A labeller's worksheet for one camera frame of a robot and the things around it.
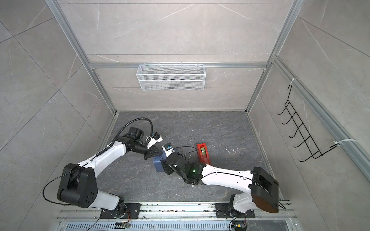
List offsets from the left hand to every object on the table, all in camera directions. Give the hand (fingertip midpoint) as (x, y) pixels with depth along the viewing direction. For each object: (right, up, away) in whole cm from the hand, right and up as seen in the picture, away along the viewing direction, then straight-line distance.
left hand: (162, 152), depth 83 cm
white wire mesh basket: (+4, +50, +17) cm, 53 cm away
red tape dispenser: (+26, -5, +4) cm, 27 cm away
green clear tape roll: (+25, 0, +7) cm, 26 cm away
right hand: (+4, -2, -8) cm, 9 cm away
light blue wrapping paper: (-2, -4, -6) cm, 7 cm away
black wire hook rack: (+71, +14, -15) cm, 74 cm away
